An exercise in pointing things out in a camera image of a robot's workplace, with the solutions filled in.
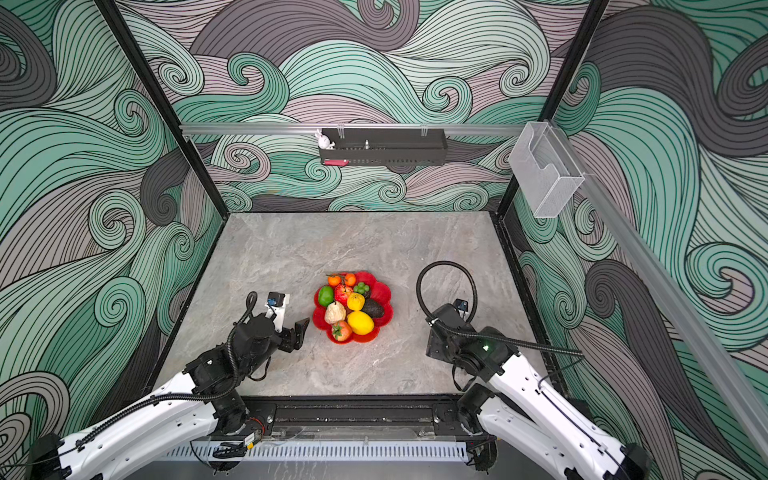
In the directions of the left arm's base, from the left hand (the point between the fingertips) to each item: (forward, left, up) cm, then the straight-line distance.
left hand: (298, 315), depth 79 cm
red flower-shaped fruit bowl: (+13, -22, -9) cm, 27 cm away
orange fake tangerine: (+16, -13, -6) cm, 21 cm away
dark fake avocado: (+6, -20, -7) cm, 22 cm away
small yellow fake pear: (+6, -15, -4) cm, 17 cm away
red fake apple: (+10, -10, -6) cm, 16 cm away
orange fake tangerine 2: (+15, -8, -6) cm, 17 cm away
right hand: (-7, -38, -1) cm, 38 cm away
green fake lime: (+10, -5, -7) cm, 13 cm away
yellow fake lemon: (+2, -17, -8) cm, 18 cm away
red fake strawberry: (-2, -11, -5) cm, 13 cm away
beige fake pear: (+4, -9, -6) cm, 11 cm away
